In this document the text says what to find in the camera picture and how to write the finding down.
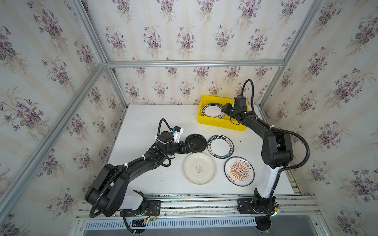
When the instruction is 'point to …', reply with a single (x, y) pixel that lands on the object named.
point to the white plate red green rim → (213, 110)
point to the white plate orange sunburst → (239, 171)
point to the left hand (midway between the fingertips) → (192, 143)
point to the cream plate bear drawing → (199, 168)
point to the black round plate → (199, 140)
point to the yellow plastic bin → (227, 121)
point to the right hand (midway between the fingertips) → (224, 108)
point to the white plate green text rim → (220, 146)
